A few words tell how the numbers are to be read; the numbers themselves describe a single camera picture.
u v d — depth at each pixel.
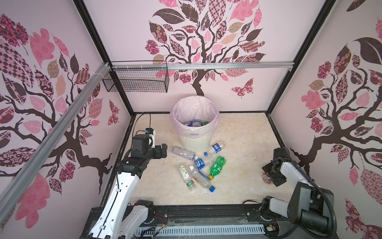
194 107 0.95
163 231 0.70
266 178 0.82
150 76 0.95
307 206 0.42
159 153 0.67
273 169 0.71
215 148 0.94
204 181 0.84
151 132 0.66
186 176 0.82
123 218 0.54
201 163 0.86
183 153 0.94
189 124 0.98
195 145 0.88
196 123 0.95
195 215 0.75
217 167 0.85
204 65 0.93
